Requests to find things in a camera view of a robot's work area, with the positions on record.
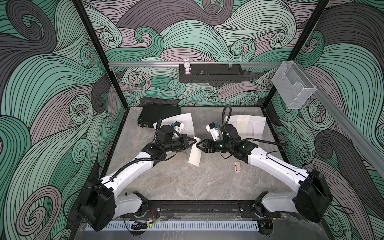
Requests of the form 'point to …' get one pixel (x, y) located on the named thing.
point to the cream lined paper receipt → (242, 122)
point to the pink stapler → (237, 166)
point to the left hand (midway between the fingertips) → (197, 140)
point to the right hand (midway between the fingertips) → (198, 146)
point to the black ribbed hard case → (152, 113)
